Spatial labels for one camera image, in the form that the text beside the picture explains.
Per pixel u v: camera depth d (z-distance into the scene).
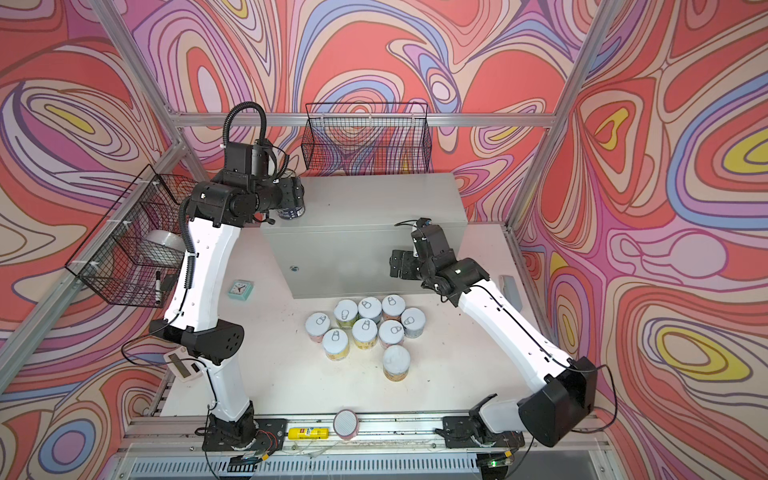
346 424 0.72
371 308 0.91
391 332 0.86
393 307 0.91
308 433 0.72
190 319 0.45
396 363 0.78
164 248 0.70
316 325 0.88
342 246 0.90
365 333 0.86
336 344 0.84
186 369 0.81
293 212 0.72
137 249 0.69
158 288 0.72
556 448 0.42
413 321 0.88
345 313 0.88
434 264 0.55
